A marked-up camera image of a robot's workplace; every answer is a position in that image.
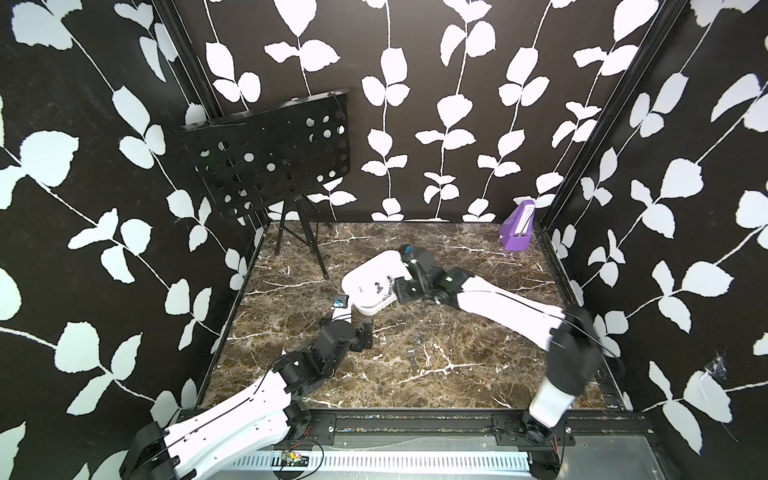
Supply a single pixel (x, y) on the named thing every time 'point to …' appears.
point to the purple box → (516, 230)
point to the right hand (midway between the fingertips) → (394, 283)
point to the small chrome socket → (379, 288)
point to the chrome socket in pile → (414, 361)
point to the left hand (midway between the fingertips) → (361, 315)
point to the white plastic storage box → (369, 288)
